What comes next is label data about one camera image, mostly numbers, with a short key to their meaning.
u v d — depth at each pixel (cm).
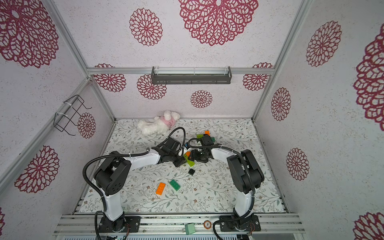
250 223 69
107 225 63
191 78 86
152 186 87
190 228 71
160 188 85
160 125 105
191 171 90
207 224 74
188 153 87
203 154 83
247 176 44
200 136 106
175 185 85
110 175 50
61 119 73
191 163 95
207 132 112
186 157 92
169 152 75
